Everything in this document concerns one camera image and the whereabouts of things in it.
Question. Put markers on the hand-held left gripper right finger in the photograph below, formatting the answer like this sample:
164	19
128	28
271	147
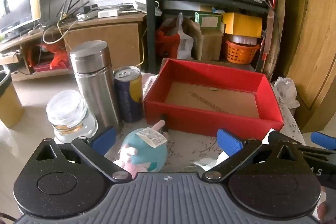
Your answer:
231	142

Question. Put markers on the yellow box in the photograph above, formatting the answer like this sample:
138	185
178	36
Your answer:
241	24

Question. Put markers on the pig plush toy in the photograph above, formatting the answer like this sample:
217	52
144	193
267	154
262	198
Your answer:
147	155

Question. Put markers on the red plastic bag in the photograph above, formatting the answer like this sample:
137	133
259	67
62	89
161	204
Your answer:
165	43

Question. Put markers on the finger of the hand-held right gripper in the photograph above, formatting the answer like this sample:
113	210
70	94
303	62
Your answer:
324	140
278	135

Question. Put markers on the brown cardboard sheet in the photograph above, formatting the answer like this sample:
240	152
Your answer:
278	29

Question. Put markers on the wooden TV stand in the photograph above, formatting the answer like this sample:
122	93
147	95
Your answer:
105	35

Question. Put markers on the orange plastic basket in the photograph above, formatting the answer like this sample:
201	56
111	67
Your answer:
241	53

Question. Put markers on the red cardboard box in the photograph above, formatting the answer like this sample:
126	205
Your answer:
210	119

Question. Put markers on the green box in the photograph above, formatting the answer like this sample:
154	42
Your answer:
207	20

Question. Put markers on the clear glass jar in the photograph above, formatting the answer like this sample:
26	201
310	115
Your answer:
68	113

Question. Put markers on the brown cardboard box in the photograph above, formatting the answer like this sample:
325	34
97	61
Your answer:
210	45

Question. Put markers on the clear plastic container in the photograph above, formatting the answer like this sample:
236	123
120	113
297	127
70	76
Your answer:
241	39

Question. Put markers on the floral tablecloth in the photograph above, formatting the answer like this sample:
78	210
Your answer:
189	142

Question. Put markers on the black shelf rack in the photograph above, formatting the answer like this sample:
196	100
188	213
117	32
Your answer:
151	3

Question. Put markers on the white power adapter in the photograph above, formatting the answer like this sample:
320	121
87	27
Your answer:
107	14

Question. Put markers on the blue and yellow drink can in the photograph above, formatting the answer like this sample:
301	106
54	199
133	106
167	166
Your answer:
128	98

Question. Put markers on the wooden cabinet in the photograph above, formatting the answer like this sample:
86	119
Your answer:
315	43

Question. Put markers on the white printed plastic bag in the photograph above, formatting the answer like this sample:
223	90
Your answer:
185	45

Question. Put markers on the person's right hand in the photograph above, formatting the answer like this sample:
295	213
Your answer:
326	209

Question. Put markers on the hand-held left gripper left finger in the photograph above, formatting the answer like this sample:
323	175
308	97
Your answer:
103	140

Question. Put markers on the red cloth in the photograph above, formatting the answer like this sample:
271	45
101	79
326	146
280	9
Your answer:
57	58

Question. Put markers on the black router with antennas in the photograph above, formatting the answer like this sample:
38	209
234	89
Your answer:
63	14

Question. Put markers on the yellow trash bin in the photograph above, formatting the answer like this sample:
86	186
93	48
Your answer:
10	106

